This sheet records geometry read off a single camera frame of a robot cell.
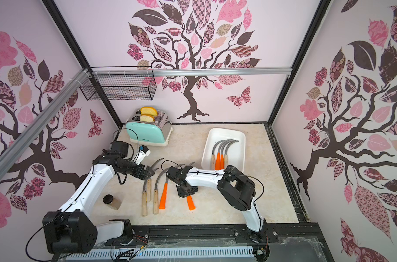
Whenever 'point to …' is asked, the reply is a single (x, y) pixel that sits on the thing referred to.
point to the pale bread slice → (147, 118)
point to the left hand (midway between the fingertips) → (145, 173)
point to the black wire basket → (124, 83)
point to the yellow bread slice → (149, 111)
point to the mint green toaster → (156, 133)
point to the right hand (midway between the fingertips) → (184, 192)
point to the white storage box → (235, 152)
